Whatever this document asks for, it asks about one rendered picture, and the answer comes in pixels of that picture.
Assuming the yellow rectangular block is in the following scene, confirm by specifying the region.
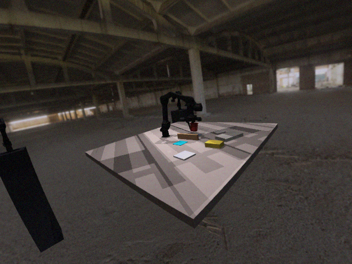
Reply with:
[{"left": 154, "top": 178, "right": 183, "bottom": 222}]
[{"left": 205, "top": 140, "right": 224, "bottom": 149}]

